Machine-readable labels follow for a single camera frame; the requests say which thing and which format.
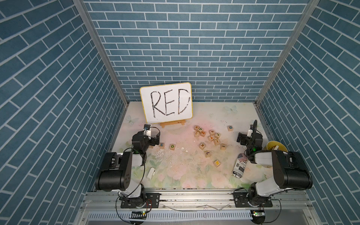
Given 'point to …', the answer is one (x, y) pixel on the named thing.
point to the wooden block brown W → (201, 146)
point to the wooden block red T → (211, 138)
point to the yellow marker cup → (271, 144)
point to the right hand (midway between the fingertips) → (248, 134)
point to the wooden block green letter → (172, 146)
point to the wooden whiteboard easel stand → (173, 123)
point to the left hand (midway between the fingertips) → (155, 131)
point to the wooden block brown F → (212, 132)
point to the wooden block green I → (223, 146)
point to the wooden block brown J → (197, 134)
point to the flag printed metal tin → (240, 165)
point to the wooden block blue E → (161, 145)
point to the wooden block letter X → (196, 128)
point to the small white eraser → (151, 173)
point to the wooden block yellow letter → (217, 163)
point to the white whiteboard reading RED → (167, 103)
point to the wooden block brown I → (216, 142)
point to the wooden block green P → (200, 130)
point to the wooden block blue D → (230, 128)
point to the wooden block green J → (217, 135)
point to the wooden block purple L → (207, 153)
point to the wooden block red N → (203, 133)
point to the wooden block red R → (151, 146)
